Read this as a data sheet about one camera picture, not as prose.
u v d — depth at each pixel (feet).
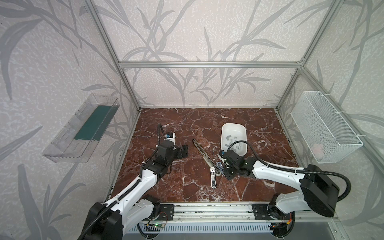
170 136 2.38
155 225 2.32
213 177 2.77
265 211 2.42
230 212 2.47
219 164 2.84
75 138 2.10
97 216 1.26
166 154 2.02
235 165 2.14
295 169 1.54
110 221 1.27
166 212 2.42
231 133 3.38
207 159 2.99
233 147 3.25
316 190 1.38
